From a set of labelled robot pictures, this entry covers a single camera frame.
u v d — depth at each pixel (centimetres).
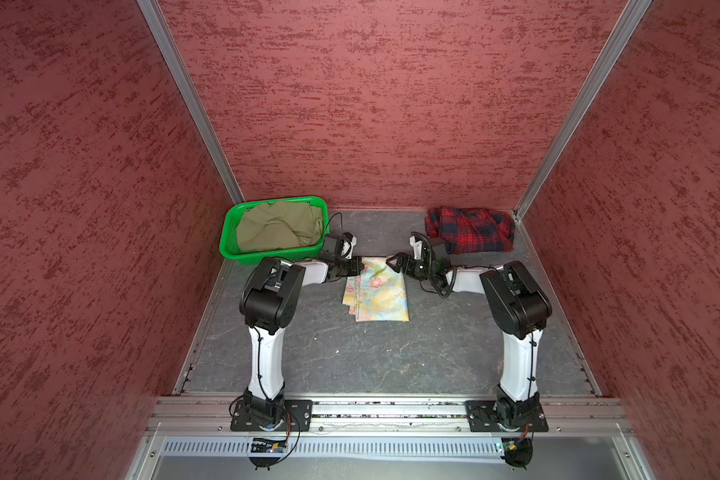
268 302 54
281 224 111
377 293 95
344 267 90
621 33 74
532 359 59
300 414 74
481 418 74
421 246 83
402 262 92
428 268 81
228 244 100
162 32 74
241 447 71
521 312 53
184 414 76
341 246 86
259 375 61
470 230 107
